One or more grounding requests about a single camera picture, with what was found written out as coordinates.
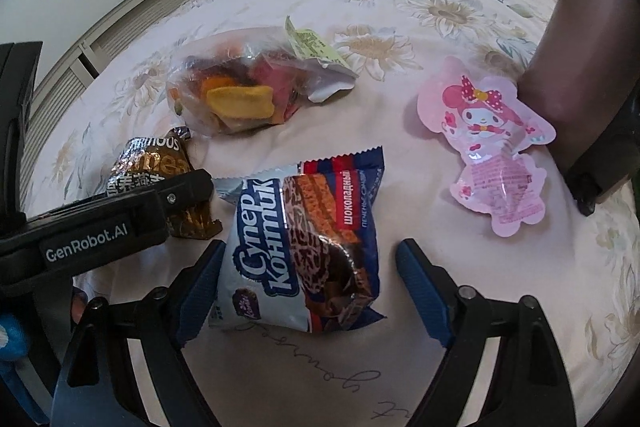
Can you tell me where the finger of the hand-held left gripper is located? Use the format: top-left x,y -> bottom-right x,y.
102,168 -> 214,222

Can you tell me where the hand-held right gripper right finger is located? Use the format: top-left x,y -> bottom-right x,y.
396,238 -> 581,427

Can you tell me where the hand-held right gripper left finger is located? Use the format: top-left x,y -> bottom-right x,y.
50,239 -> 227,427

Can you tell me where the brown oatmeal packet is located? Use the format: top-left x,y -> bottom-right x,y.
106,127 -> 222,240

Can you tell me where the blue white cookie packet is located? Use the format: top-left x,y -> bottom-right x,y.
206,146 -> 387,334

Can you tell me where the clear bag of dried fruit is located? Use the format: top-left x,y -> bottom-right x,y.
166,16 -> 359,138

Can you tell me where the pink cartoon character packet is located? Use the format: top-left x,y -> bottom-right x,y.
417,54 -> 557,239

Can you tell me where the brown black countertop appliance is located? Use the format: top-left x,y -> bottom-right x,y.
517,0 -> 640,218

